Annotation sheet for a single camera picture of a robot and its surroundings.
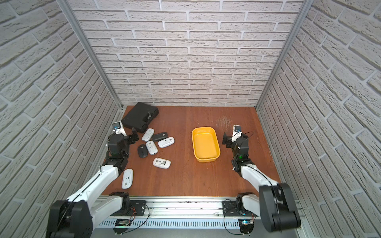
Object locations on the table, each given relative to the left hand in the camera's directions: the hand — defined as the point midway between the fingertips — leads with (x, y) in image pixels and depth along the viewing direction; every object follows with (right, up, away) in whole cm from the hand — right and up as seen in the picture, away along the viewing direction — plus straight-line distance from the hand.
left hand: (127, 127), depth 82 cm
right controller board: (+64, -48, -12) cm, 81 cm away
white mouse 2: (+19, -11, +15) cm, 27 cm away
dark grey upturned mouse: (+13, -7, +19) cm, 24 cm away
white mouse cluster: (+10, -14, +12) cm, 22 cm away
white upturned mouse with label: (+18, -22, +6) cm, 29 cm away
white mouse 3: (+1, -29, -1) cm, 29 cm away
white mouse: (+6, -7, +18) cm, 20 cm away
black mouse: (+5, -16, +11) cm, 20 cm away
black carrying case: (-3, +7, +26) cm, 27 cm away
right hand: (+63, -4, +5) cm, 63 cm away
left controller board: (+3, -48, -12) cm, 49 cm away
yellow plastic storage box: (+46, -13, +16) cm, 50 cm away
